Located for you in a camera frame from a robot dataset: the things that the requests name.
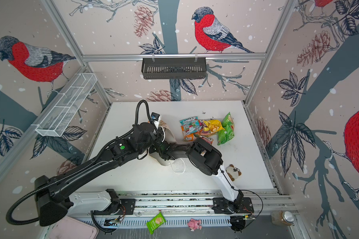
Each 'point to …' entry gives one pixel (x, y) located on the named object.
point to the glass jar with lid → (282, 218)
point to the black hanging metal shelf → (174, 69)
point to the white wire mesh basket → (65, 106)
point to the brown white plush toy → (233, 172)
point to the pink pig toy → (193, 224)
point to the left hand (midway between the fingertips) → (161, 128)
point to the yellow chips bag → (215, 126)
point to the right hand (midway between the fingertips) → (148, 144)
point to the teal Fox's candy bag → (190, 125)
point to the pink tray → (69, 227)
